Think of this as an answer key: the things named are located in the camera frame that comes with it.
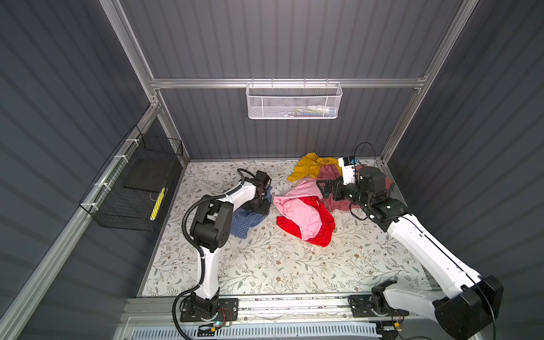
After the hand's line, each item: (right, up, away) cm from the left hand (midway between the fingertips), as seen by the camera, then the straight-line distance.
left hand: (256, 209), depth 100 cm
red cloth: (+30, -10, -11) cm, 33 cm away
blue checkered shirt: (-5, -3, -11) cm, 12 cm away
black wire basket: (-41, +9, -28) cm, 50 cm away
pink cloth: (+22, 0, -9) cm, 23 cm away
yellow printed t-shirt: (+27, +21, +10) cm, 36 cm away
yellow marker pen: (-30, +5, -32) cm, 43 cm away
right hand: (+29, +13, -24) cm, 40 cm away
